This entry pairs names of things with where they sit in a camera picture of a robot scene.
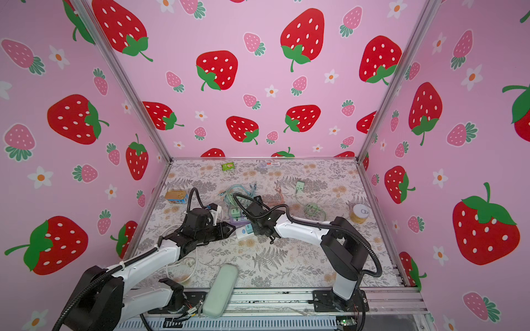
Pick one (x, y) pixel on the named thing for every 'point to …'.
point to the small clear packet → (269, 164)
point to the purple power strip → (239, 221)
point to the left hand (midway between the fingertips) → (233, 228)
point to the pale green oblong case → (219, 294)
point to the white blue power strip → (241, 233)
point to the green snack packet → (228, 167)
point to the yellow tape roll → (359, 214)
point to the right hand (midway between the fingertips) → (259, 223)
